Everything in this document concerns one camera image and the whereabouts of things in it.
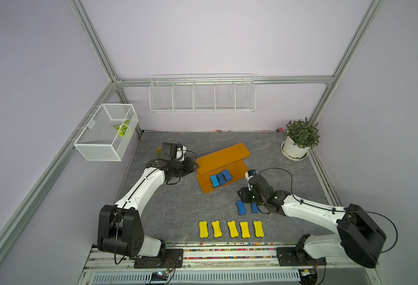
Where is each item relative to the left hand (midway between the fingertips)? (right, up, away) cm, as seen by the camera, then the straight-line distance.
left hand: (197, 167), depth 84 cm
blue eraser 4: (+21, -20, +3) cm, 30 cm away
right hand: (+20, -12, +3) cm, 24 cm away
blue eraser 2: (+12, -7, +12) cm, 18 cm away
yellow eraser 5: (+3, -28, -2) cm, 29 cm away
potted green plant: (+54, +15, +8) cm, 56 cm away
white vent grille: (-20, -43, -13) cm, 49 cm away
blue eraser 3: (+15, -6, +13) cm, 21 cm away
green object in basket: (-34, +19, -3) cm, 39 cm away
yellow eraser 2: (+22, -28, -5) cm, 36 cm away
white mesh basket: (-43, +15, -1) cm, 45 cm away
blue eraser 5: (+28, -20, +3) cm, 35 cm away
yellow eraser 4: (+10, -28, -4) cm, 30 cm away
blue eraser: (+8, -9, +11) cm, 16 cm away
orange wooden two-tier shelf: (+16, +4, +7) cm, 18 cm away
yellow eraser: (+28, -28, -4) cm, 40 cm away
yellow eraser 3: (+17, -28, -4) cm, 32 cm away
